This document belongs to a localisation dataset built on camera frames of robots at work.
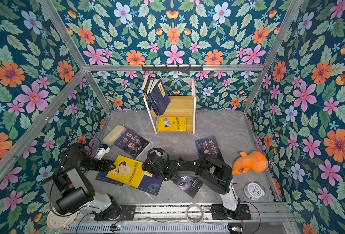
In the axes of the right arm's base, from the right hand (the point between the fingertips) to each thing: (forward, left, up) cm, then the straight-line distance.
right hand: (143, 166), depth 84 cm
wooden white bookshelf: (+27, -21, +14) cm, 37 cm away
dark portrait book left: (+18, +12, -4) cm, 22 cm away
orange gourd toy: (+1, -66, +2) cm, 66 cm away
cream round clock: (-26, +39, -4) cm, 47 cm away
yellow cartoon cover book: (-1, +10, -4) cm, 11 cm away
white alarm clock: (-13, -62, -3) cm, 63 cm away
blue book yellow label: (+33, -9, +27) cm, 43 cm away
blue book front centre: (-8, -5, -5) cm, 11 cm away
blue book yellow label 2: (+37, -14, +18) cm, 44 cm away
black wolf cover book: (-9, -27, -6) cm, 29 cm away
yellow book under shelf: (+33, -15, 0) cm, 36 cm away
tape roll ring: (-22, -33, -9) cm, 41 cm away
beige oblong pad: (+24, +26, -2) cm, 36 cm away
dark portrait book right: (+14, -40, -4) cm, 43 cm away
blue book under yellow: (-4, +24, -3) cm, 25 cm away
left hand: (+2, +21, +2) cm, 21 cm away
